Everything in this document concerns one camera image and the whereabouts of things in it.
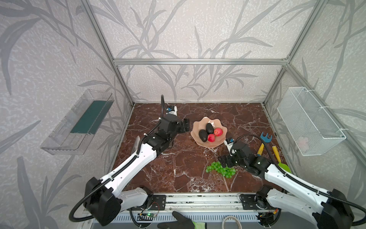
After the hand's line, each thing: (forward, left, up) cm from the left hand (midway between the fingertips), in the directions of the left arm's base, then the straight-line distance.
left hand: (186, 116), depth 77 cm
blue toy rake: (0, -55, -25) cm, 60 cm away
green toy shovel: (-17, -59, -26) cm, 67 cm away
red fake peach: (+4, -21, -22) cm, 31 cm away
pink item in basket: (-14, -61, -4) cm, 62 cm away
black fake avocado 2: (+7, -16, -22) cm, 28 cm away
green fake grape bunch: (-19, -18, -23) cm, 35 cm away
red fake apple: (-1, -16, -22) cm, 27 cm away
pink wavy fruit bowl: (+11, -10, -24) cm, 28 cm away
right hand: (-12, -22, -17) cm, 30 cm away
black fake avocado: (+2, -11, -23) cm, 26 cm away
